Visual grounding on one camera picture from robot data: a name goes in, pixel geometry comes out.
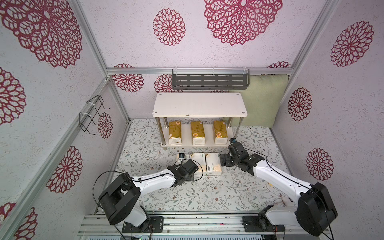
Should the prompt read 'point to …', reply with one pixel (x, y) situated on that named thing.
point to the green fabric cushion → (261, 99)
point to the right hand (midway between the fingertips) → (227, 156)
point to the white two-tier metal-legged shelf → (198, 105)
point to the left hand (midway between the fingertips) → (182, 173)
